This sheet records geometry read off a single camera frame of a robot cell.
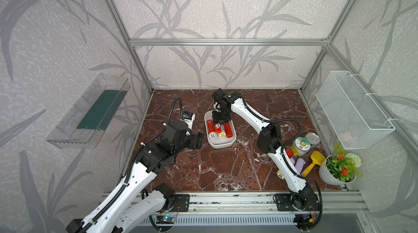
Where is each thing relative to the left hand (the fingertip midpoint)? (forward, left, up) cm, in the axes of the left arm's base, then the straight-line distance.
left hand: (197, 132), depth 72 cm
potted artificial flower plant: (-14, -61, -6) cm, 63 cm away
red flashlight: (+17, -5, -21) cm, 28 cm away
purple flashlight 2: (-7, -52, -20) cm, 56 cm away
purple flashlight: (+10, -12, -20) cm, 26 cm away
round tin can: (+6, -62, -17) cm, 65 cm away
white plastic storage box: (+6, -10, -22) cm, 25 cm away
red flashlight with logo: (+11, -10, -16) cm, 22 cm away
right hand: (+16, -7, -16) cm, 24 cm away
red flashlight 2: (-1, -48, -19) cm, 51 cm away
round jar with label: (+1, -53, -15) cm, 55 cm away
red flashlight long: (+13, -16, -21) cm, 29 cm away
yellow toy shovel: (-3, -63, -20) cm, 66 cm away
